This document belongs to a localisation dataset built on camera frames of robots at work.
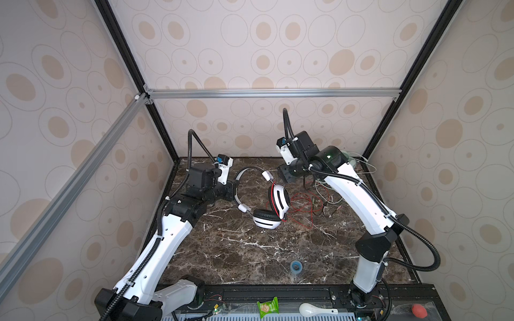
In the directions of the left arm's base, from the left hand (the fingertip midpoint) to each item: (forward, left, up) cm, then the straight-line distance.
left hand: (243, 180), depth 70 cm
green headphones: (+30, -55, -23) cm, 67 cm away
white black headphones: (-9, -12, +2) cm, 16 cm away
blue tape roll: (-22, -22, -29) cm, 42 cm away
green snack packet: (-35, -8, -28) cm, 46 cm away
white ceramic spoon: (-36, -23, -28) cm, 51 cm away
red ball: (-36, -61, -27) cm, 76 cm away
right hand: (+6, -15, -2) cm, 17 cm away
